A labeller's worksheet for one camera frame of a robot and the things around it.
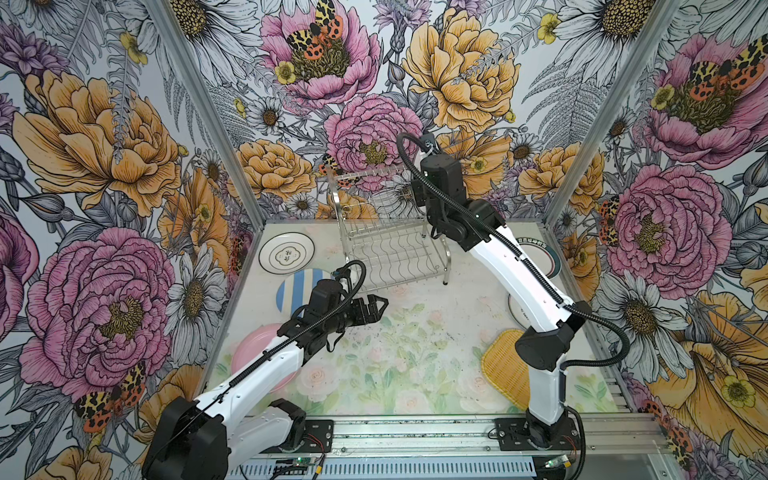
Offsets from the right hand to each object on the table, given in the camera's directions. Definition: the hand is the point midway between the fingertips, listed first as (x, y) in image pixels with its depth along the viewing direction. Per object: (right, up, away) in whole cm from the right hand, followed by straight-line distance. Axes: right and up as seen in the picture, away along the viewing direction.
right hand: (433, 175), depth 72 cm
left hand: (-15, -35, +9) cm, 39 cm away
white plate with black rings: (-49, -19, +39) cm, 66 cm away
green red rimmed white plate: (+45, -20, +38) cm, 62 cm away
